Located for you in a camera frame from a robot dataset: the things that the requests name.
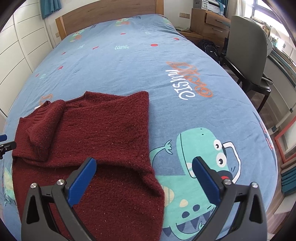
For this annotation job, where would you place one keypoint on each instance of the blue dinosaur print bedsheet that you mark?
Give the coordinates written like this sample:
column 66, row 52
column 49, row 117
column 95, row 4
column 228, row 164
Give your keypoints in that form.
column 195, row 109

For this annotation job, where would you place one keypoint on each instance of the white boxes on nightstand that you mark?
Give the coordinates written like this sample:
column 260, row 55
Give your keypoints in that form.
column 210, row 5

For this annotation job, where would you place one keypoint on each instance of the wooden nightstand with drawers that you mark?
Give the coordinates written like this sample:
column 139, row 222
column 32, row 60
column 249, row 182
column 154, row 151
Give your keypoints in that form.
column 207, row 25

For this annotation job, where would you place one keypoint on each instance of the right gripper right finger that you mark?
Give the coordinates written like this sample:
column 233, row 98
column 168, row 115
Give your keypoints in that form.
column 250, row 219

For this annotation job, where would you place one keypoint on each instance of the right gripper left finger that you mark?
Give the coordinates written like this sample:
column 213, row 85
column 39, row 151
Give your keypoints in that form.
column 38, row 222

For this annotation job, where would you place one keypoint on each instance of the red framed board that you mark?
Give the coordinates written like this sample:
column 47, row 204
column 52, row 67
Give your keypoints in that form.
column 287, row 153

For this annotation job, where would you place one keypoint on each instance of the black bag on floor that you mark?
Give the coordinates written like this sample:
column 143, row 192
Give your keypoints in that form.
column 210, row 49

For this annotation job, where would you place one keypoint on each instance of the teal curtain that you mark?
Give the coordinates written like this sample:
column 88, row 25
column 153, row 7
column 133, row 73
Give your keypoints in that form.
column 49, row 6

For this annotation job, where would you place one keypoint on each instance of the stacked teal books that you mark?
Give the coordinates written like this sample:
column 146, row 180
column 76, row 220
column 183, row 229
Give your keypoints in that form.
column 288, row 180

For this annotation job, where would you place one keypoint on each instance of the grey black chair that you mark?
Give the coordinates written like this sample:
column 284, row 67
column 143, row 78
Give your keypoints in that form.
column 246, row 56

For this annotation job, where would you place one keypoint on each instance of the white wardrobe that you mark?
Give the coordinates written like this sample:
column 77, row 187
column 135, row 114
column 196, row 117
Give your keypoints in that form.
column 24, row 45

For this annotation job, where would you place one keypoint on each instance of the dark red knit sweater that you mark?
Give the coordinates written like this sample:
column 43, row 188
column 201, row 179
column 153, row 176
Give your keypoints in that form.
column 124, row 200

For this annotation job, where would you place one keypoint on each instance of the wooden headboard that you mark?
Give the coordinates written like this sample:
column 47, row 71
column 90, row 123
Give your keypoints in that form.
column 102, row 11

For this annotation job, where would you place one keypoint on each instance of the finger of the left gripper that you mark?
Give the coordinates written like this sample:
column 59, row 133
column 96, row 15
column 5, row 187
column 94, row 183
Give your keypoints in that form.
column 3, row 138
column 6, row 148

